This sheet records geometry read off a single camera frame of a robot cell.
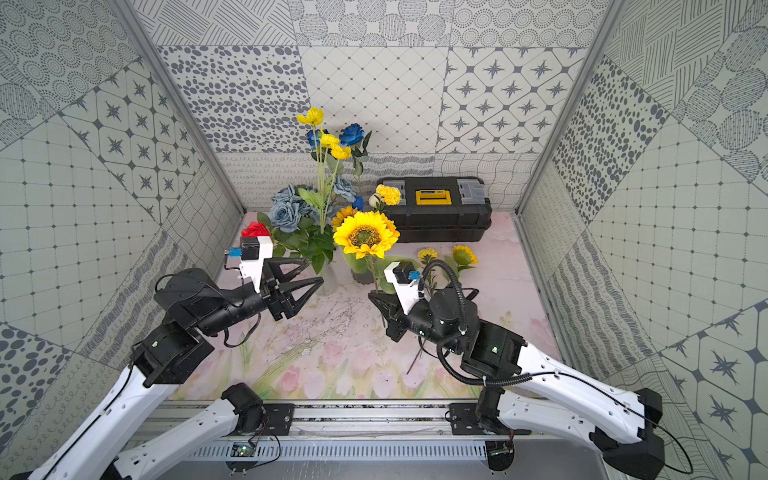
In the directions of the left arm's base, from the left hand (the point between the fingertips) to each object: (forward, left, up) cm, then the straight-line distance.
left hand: (317, 275), depth 53 cm
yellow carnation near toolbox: (+29, -12, -6) cm, 32 cm away
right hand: (+1, -9, -10) cm, 14 cm away
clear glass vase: (+21, +8, -32) cm, 39 cm away
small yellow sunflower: (+27, +2, -12) cm, 30 cm away
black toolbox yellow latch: (+44, -27, -25) cm, 57 cm away
